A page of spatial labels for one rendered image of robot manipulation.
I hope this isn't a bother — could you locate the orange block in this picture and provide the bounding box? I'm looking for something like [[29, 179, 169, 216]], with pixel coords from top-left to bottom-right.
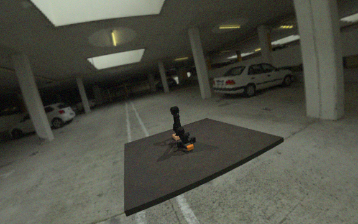
[[187, 145, 194, 151]]

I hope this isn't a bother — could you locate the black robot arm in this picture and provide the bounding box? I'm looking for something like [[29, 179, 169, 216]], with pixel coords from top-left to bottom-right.
[[170, 106, 190, 140]]

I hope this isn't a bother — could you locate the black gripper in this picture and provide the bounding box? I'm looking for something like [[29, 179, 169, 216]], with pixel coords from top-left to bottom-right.
[[177, 137, 196, 149]]

